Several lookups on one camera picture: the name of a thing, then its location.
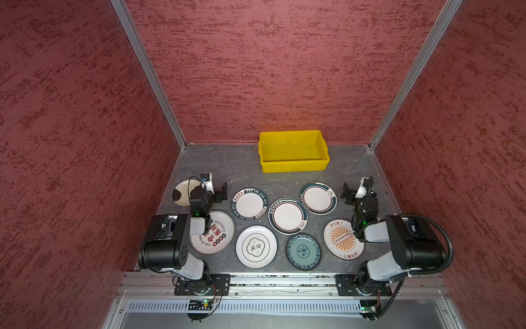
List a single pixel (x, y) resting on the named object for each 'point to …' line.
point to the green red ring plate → (287, 216)
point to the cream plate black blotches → (181, 192)
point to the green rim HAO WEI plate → (250, 203)
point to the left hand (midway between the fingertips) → (217, 185)
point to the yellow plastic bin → (293, 151)
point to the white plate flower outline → (256, 247)
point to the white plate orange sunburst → (340, 240)
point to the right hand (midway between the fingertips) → (353, 186)
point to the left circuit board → (200, 305)
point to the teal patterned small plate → (303, 251)
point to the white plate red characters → (218, 238)
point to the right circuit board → (370, 306)
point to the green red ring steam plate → (318, 198)
